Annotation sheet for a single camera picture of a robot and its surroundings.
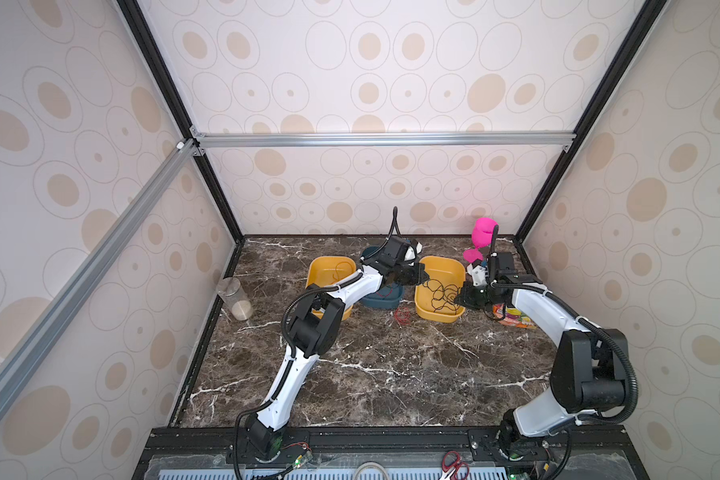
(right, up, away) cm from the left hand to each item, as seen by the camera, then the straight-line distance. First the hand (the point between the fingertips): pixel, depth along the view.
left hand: (439, 272), depth 92 cm
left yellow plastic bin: (-38, 0, +15) cm, 41 cm away
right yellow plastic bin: (+7, 0, +14) cm, 16 cm away
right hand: (+5, -8, -2) cm, 9 cm away
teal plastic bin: (-14, -9, +10) cm, 20 cm away
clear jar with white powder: (-62, -5, -7) cm, 63 cm away
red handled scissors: (-2, -46, -22) cm, 51 cm away
